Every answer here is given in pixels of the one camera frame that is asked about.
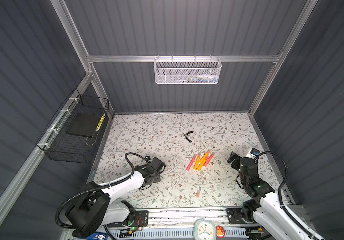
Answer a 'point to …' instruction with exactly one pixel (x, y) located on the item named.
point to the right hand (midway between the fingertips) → (240, 156)
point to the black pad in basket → (84, 124)
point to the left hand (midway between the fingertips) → (154, 176)
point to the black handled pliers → (185, 135)
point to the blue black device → (98, 235)
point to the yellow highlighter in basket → (100, 122)
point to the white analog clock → (205, 229)
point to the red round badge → (220, 231)
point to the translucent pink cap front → (198, 193)
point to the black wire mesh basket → (60, 146)
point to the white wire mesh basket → (187, 70)
